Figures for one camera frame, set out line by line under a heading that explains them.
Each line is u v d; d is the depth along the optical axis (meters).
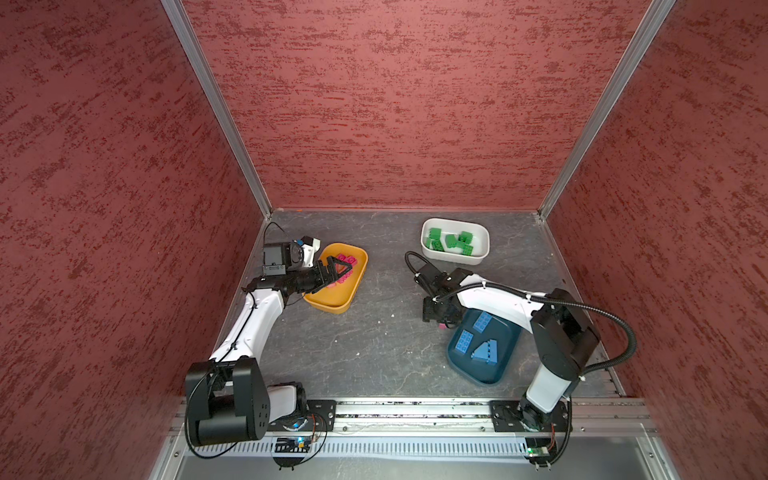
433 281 0.71
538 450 0.70
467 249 1.09
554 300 0.50
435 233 1.13
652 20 0.72
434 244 1.10
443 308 0.75
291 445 0.72
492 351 0.83
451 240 1.10
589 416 0.76
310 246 0.77
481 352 0.83
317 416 0.73
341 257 1.04
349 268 0.78
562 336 0.47
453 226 1.12
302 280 0.71
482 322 0.88
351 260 1.03
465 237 1.09
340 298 0.95
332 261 0.74
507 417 0.73
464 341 0.85
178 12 0.71
